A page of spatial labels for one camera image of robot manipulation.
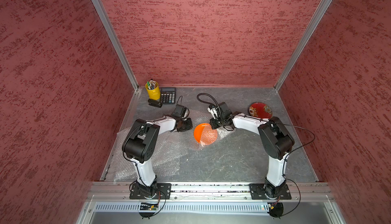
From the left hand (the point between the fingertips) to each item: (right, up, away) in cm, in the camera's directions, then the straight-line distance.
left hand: (191, 129), depth 97 cm
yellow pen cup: (-28, +23, +10) cm, 38 cm away
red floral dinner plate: (+49, +12, +10) cm, 52 cm away
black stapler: (-27, +17, +10) cm, 33 cm away
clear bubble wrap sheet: (-13, -18, -14) cm, 26 cm away
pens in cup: (-27, +30, +4) cm, 41 cm away
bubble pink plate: (-11, -5, -9) cm, 15 cm away
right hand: (+13, +2, 0) cm, 13 cm away
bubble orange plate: (+6, +8, +6) cm, 11 cm away
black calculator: (-19, +23, +17) cm, 34 cm away
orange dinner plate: (+9, -3, -5) cm, 10 cm away
